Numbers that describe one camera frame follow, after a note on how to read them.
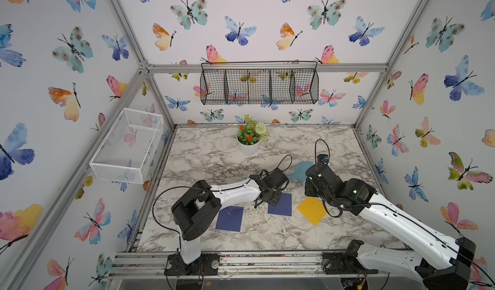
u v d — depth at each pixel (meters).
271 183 0.68
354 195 0.48
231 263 0.75
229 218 0.86
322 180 0.53
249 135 0.96
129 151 0.88
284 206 0.89
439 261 0.39
